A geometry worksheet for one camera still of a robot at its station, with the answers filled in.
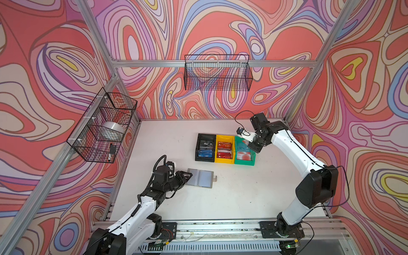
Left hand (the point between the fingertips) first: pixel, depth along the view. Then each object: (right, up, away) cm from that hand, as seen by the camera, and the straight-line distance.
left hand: (193, 175), depth 82 cm
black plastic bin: (+7, +13, +20) cm, 25 cm away
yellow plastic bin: (+19, +12, +20) cm, 30 cm away
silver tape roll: (-36, +23, -12) cm, 44 cm away
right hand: (+34, +15, +3) cm, 37 cm away
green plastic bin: (+28, +15, +13) cm, 35 cm away
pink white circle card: (+31, +8, +16) cm, 36 cm away
